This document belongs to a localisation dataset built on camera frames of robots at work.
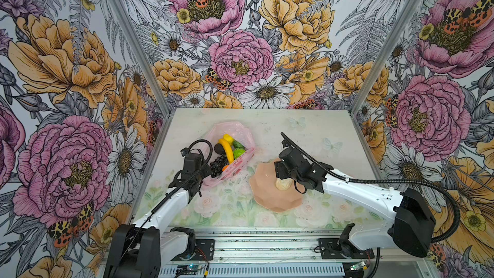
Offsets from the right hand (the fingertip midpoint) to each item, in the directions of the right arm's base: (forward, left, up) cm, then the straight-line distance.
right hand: (283, 169), depth 83 cm
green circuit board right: (-33, -25, -13) cm, 43 cm away
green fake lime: (+13, +20, -5) cm, 25 cm away
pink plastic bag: (+20, +23, -8) cm, 32 cm away
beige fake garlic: (-4, 0, -6) cm, 7 cm away
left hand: (+4, +35, -5) cm, 36 cm away
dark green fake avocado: (+18, +21, -6) cm, 29 cm away
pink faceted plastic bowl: (-6, +7, -12) cm, 15 cm away
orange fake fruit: (+6, +26, -7) cm, 28 cm away
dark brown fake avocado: (+16, +30, -7) cm, 35 cm away
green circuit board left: (-32, +39, -13) cm, 53 cm away
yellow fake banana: (+15, +25, -6) cm, 30 cm away
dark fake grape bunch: (+7, +30, -6) cm, 31 cm away
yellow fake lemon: (+23, +26, -6) cm, 35 cm away
